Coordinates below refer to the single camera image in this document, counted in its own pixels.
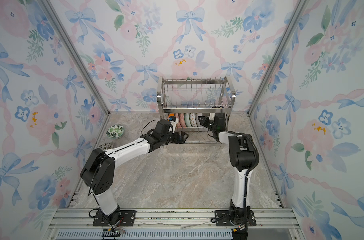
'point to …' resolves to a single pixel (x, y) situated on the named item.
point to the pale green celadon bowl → (187, 120)
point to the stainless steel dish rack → (193, 103)
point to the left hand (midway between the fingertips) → (183, 133)
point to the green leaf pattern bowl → (115, 131)
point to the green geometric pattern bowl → (193, 120)
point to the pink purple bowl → (177, 115)
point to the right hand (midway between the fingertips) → (199, 116)
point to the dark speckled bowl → (107, 146)
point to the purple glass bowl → (197, 115)
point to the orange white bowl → (171, 114)
